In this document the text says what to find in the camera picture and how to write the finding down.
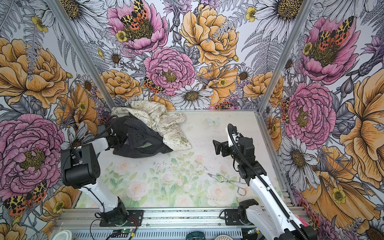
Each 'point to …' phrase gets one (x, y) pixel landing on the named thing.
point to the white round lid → (63, 235)
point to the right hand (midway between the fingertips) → (221, 143)
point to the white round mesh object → (224, 237)
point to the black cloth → (142, 140)
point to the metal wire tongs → (241, 191)
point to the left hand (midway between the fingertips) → (128, 140)
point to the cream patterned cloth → (157, 116)
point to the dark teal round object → (195, 235)
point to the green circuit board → (121, 231)
